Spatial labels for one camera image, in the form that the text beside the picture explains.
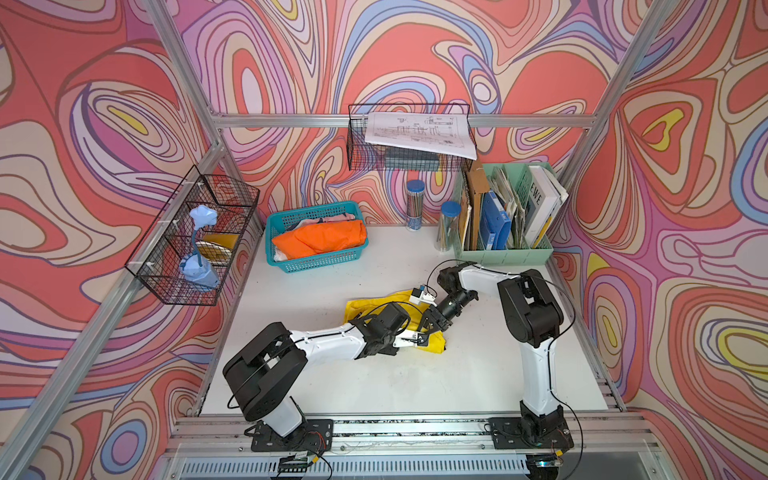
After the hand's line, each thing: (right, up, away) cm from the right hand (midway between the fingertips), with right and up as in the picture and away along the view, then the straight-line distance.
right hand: (426, 341), depth 86 cm
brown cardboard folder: (+15, +46, +1) cm, 48 cm away
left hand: (-9, +3, +4) cm, 10 cm away
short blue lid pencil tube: (+10, +32, +22) cm, 40 cm away
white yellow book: (+40, +44, +8) cm, 60 cm away
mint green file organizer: (+32, +50, +16) cm, 62 cm away
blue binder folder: (+24, +36, +11) cm, 45 cm away
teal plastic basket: (-39, +23, +15) cm, 48 cm away
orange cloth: (-33, +31, +15) cm, 48 cm away
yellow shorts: (-5, +11, -13) cm, 18 cm away
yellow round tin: (-52, +27, -15) cm, 61 cm away
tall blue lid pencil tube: (-1, +44, +25) cm, 51 cm away
